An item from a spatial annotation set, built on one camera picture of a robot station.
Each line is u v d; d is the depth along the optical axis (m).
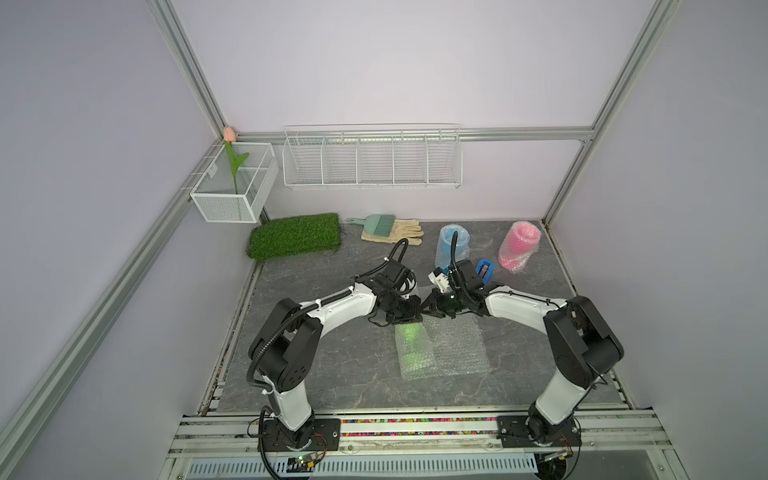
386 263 0.74
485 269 1.00
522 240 0.94
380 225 1.20
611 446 0.73
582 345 0.47
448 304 0.82
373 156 1.02
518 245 0.94
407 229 1.20
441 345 0.89
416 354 0.79
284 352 0.47
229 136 0.89
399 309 0.77
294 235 1.12
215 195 0.75
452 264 0.76
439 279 0.87
